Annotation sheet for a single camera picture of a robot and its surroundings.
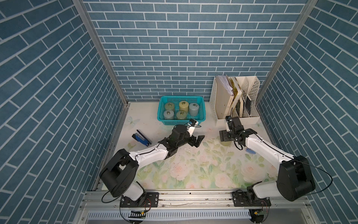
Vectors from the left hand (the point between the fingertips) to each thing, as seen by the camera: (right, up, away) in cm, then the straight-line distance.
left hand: (202, 133), depth 82 cm
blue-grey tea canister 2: (-22, +12, +19) cm, 32 cm away
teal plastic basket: (-15, +15, +33) cm, 39 cm away
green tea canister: (-22, +18, +23) cm, 37 cm away
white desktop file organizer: (+38, +18, +26) cm, 50 cm away
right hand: (+17, -1, +7) cm, 19 cm away
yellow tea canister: (-11, +19, +26) cm, 34 cm away
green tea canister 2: (-13, +11, +19) cm, 26 cm away
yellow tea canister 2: (+18, -8, +11) cm, 22 cm away
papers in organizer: (+17, +34, +12) cm, 40 cm away
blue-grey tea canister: (-3, +16, +25) cm, 30 cm away
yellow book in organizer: (+24, +26, +10) cm, 37 cm away
